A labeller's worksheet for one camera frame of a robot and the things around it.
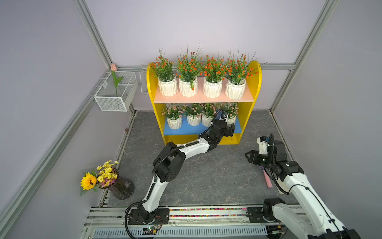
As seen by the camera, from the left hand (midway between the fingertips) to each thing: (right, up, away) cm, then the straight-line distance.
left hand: (228, 122), depth 90 cm
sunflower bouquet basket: (-58, -24, -26) cm, 68 cm away
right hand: (+9, -17, -9) cm, 22 cm away
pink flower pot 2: (-12, +7, -8) cm, 16 cm away
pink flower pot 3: (+1, +8, -8) cm, 11 cm away
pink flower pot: (-32, +5, -9) cm, 34 cm away
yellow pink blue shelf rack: (-28, +2, +3) cm, 28 cm away
